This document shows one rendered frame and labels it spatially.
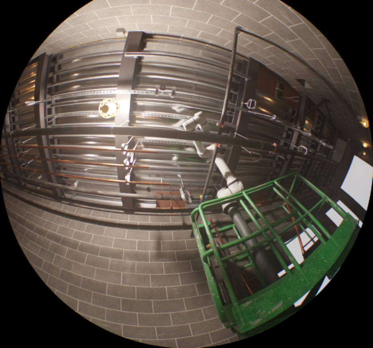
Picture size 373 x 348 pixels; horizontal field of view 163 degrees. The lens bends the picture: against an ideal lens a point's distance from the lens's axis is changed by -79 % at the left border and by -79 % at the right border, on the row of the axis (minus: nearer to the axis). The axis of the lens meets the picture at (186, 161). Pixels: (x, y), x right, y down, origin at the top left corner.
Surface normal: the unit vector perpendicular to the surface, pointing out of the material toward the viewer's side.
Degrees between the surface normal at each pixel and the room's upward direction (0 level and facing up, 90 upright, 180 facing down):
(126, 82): 180
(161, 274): 90
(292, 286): 90
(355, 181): 90
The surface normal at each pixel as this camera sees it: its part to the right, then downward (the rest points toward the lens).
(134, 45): 0.18, 0.44
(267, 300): -0.12, -0.88
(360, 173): -0.97, -0.06
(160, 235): 0.15, -0.90
